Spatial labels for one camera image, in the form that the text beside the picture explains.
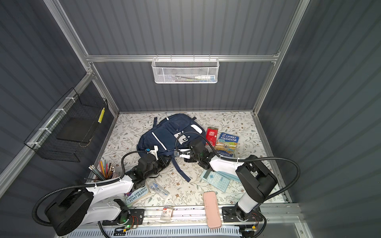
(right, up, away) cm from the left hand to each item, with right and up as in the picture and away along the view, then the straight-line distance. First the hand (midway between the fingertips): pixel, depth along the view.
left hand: (173, 157), depth 84 cm
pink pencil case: (+21, -25, -10) cm, 34 cm away
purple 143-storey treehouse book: (-21, -20, -5) cm, 30 cm away
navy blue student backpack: (-3, +12, +16) cm, 20 cm away
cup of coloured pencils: (-36, -7, -5) cm, 37 cm away
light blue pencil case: (+32, -11, +1) cm, 34 cm away
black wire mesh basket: (-51, +14, -14) cm, 55 cm away
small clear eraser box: (-2, -27, -11) cm, 29 cm away
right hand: (+8, +5, +5) cm, 11 cm away
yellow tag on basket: (-41, +24, 0) cm, 48 cm away
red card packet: (+25, +11, +21) cm, 34 cm away
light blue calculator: (+25, -13, 0) cm, 28 cm away
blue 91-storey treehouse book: (+34, +5, +14) cm, 37 cm away
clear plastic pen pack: (-7, -18, -3) cm, 20 cm away
